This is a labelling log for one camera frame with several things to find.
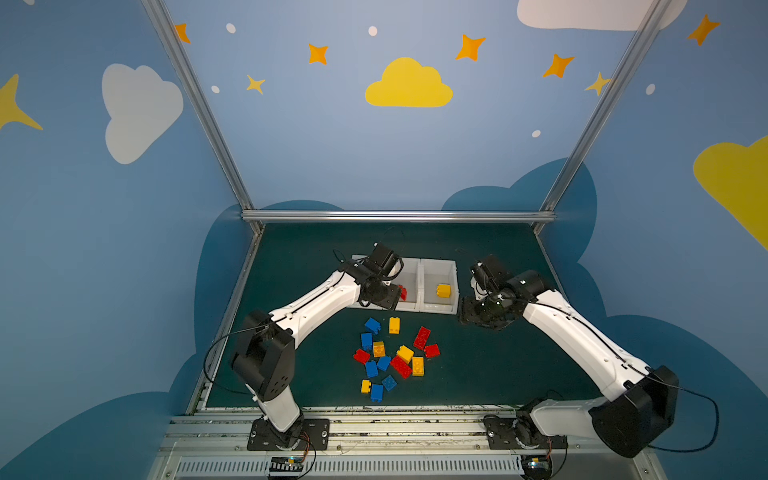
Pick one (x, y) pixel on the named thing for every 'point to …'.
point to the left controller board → (286, 464)
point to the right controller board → (536, 466)
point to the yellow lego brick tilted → (405, 353)
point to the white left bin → (399, 273)
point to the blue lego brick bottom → (377, 393)
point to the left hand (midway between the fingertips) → (387, 293)
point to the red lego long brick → (422, 338)
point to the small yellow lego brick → (365, 386)
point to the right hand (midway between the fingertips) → (469, 317)
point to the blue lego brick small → (371, 367)
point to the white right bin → (431, 273)
